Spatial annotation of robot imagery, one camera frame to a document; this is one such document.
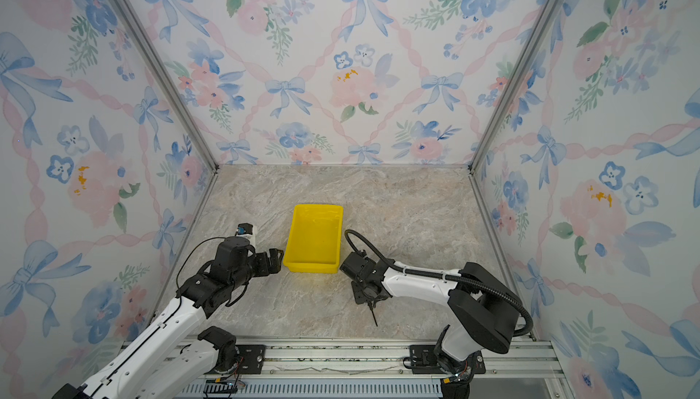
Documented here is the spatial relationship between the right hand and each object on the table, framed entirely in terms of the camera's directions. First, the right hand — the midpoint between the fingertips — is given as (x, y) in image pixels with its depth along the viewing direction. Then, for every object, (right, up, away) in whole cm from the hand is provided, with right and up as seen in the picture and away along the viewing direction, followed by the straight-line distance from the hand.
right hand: (361, 291), depth 86 cm
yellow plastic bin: (-16, +16, +5) cm, 23 cm away
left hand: (-27, +14, -5) cm, 31 cm away
